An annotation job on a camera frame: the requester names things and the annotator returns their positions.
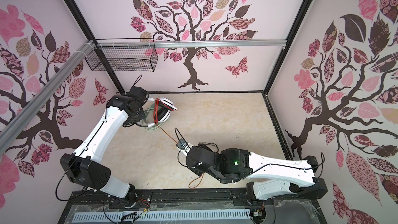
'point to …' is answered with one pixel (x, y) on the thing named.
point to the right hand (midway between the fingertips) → (189, 152)
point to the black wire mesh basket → (123, 55)
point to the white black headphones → (163, 108)
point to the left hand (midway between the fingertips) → (134, 119)
